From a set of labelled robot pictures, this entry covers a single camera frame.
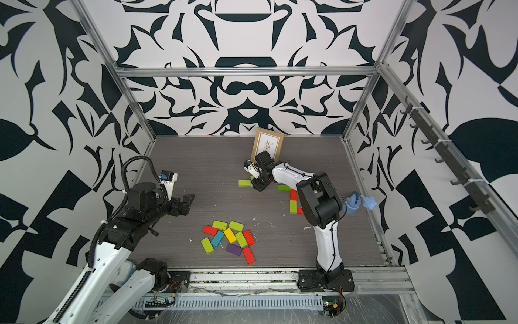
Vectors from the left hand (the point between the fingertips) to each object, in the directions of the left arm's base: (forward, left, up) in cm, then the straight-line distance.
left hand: (178, 190), depth 75 cm
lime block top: (+12, -23, -16) cm, 31 cm away
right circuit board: (-35, -54, -21) cm, 68 cm away
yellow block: (-11, -17, -20) cm, 28 cm away
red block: (+7, -46, -20) cm, 51 cm away
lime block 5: (-13, -22, -20) cm, 32 cm away
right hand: (+15, -29, -18) cm, 37 cm away
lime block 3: (-6, -13, -19) cm, 24 cm away
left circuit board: (-32, +7, -23) cm, 40 cm away
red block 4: (-12, -25, -21) cm, 34 cm away
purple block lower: (-16, -19, -21) cm, 33 cm away
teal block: (-12, -12, -19) cm, 26 cm away
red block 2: (-2, -47, -18) cm, 51 cm away
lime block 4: (-14, -9, -20) cm, 26 cm away
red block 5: (-18, -25, -21) cm, 38 cm away
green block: (+11, -42, -19) cm, 47 cm away
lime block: (+1, -45, -19) cm, 49 cm away
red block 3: (-8, -9, -20) cm, 23 cm away
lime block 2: (-7, -20, -20) cm, 29 cm away
